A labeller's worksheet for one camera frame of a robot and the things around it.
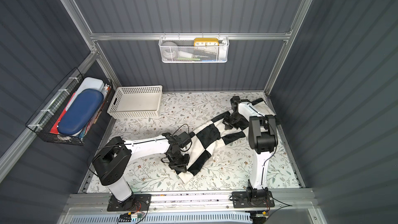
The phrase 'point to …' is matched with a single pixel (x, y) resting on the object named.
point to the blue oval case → (80, 111)
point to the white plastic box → (87, 83)
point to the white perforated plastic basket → (136, 101)
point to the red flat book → (55, 128)
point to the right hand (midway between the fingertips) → (229, 126)
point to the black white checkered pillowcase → (201, 142)
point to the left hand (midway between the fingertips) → (187, 172)
